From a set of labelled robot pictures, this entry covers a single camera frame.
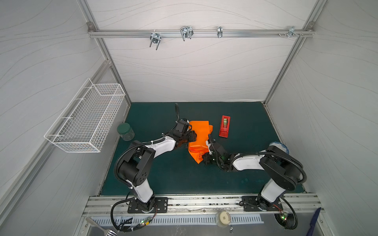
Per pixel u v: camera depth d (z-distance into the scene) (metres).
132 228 0.66
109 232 0.66
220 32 0.78
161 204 0.73
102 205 0.75
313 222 0.70
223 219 0.61
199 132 0.91
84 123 0.69
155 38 0.79
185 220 0.70
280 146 0.92
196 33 0.80
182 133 0.74
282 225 0.69
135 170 0.46
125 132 0.91
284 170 0.46
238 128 1.07
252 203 0.73
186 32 0.77
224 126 0.98
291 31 0.76
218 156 0.70
